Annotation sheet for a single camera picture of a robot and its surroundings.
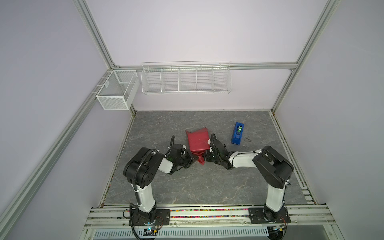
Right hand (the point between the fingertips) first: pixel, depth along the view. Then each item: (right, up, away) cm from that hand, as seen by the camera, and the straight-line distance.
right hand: (202, 156), depth 95 cm
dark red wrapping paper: (-2, +8, -2) cm, 9 cm away
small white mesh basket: (-57, +44, +7) cm, 72 cm away
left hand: (-1, -1, -2) cm, 3 cm away
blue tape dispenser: (+24, +14, +7) cm, 29 cm away
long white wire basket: (-10, +52, +3) cm, 53 cm away
